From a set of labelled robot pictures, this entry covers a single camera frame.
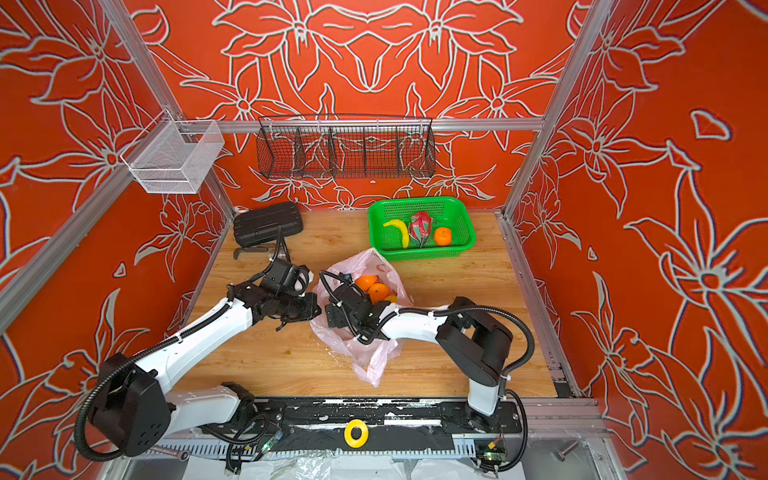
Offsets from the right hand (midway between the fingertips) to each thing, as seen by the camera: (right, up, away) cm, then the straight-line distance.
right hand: (338, 302), depth 87 cm
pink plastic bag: (+10, -7, -25) cm, 28 cm away
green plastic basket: (+16, +18, +22) cm, 33 cm away
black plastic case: (-29, +24, +20) cm, 43 cm away
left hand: (-3, 0, -5) cm, 7 cm away
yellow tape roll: (+7, -29, -19) cm, 35 cm away
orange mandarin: (+36, +20, +19) cm, 45 cm away
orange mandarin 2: (+8, +6, +5) cm, 11 cm away
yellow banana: (+21, +23, +23) cm, 39 cm away
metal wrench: (-34, -32, -19) cm, 50 cm away
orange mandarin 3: (+12, +2, +4) cm, 13 cm away
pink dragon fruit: (+27, +24, +17) cm, 40 cm away
